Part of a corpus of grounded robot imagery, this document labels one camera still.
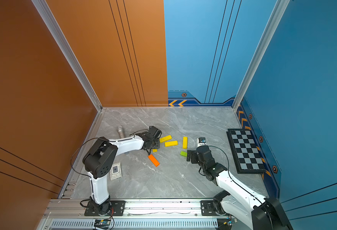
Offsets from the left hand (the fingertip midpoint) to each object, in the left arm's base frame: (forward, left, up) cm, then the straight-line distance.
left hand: (157, 142), depth 99 cm
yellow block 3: (-2, -9, +1) cm, 9 cm away
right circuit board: (-46, -37, -1) cm, 59 cm away
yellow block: (-7, +1, +1) cm, 7 cm away
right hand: (-10, -24, +8) cm, 27 cm away
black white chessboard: (-11, -58, +3) cm, 59 cm away
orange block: (-14, +1, 0) cm, 14 cm away
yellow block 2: (+2, -5, +1) cm, 6 cm away
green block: (-9, -18, +1) cm, 20 cm away
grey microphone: (+7, +27, +2) cm, 28 cm away
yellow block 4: (0, -19, 0) cm, 19 cm away
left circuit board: (-46, +23, -3) cm, 52 cm away
